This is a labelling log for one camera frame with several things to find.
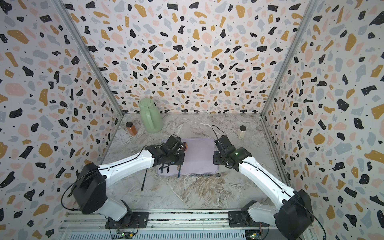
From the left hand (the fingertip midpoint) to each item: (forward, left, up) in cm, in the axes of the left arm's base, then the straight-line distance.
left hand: (185, 159), depth 84 cm
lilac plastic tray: (+4, -7, -6) cm, 10 cm away
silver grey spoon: (-13, +25, -11) cm, 30 cm away
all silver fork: (-5, -17, -10) cm, 21 cm away
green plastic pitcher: (+24, +22, +8) cm, 34 cm away
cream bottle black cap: (+22, -37, -4) cm, 43 cm away
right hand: (-1, -17, +3) cm, 18 cm away
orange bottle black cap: (+26, +39, -4) cm, 47 cm away
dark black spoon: (-2, +15, -10) cm, 18 cm away
